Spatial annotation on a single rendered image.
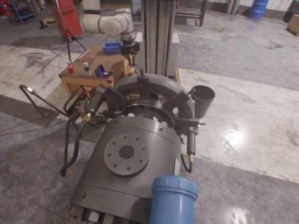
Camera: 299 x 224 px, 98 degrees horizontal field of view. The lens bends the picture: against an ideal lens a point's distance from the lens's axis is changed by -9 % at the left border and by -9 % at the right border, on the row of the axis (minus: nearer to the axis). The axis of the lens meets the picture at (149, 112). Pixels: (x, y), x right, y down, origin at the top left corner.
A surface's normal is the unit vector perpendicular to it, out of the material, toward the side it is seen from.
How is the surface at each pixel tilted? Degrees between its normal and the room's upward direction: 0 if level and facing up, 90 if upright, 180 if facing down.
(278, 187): 0
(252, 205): 0
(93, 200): 16
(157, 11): 90
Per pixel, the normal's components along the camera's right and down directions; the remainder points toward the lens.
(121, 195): 0.08, -0.66
